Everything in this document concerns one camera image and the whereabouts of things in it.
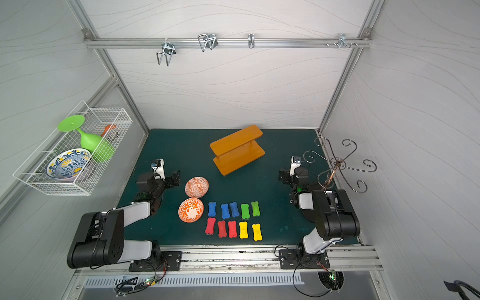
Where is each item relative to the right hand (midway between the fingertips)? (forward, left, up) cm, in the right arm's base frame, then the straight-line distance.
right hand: (292, 166), depth 95 cm
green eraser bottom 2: (-21, +19, -5) cm, 29 cm away
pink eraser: (-28, +39, -5) cm, 48 cm away
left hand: (-7, +61, +3) cm, 62 cm away
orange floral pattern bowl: (-23, +49, -5) cm, 55 cm away
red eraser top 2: (-31, +29, -4) cm, 42 cm away
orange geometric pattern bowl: (-11, +49, -5) cm, 51 cm away
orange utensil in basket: (-2, +83, +27) cm, 87 cm away
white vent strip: (-50, +44, -7) cm, 66 cm away
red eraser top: (-31, +33, -5) cm, 46 cm away
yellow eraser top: (-31, +24, -5) cm, 39 cm away
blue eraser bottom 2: (-23, +33, -5) cm, 40 cm away
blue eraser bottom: (-22, +39, -4) cm, 45 cm away
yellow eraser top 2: (-32, +18, -5) cm, 37 cm away
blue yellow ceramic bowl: (-22, +83, +30) cm, 91 cm away
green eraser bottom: (-22, +24, -5) cm, 33 cm away
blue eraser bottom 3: (-21, +29, -5) cm, 36 cm away
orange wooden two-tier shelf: (+6, +29, +6) cm, 30 cm away
